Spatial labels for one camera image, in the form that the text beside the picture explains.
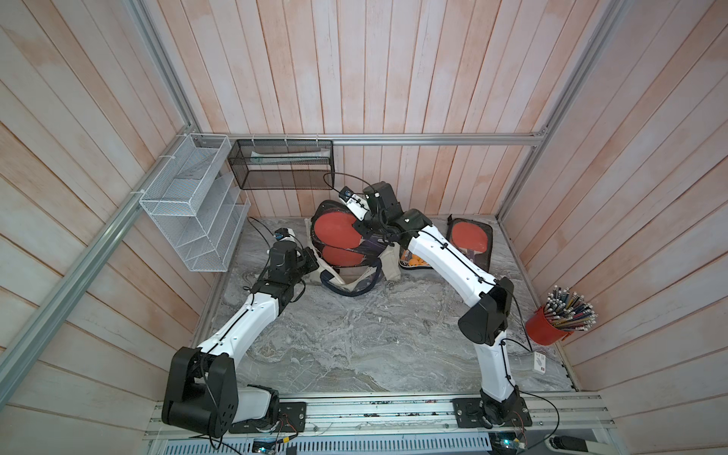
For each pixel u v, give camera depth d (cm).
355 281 80
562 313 75
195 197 69
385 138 98
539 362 82
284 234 75
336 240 91
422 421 73
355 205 71
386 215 62
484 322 56
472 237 114
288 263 64
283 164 104
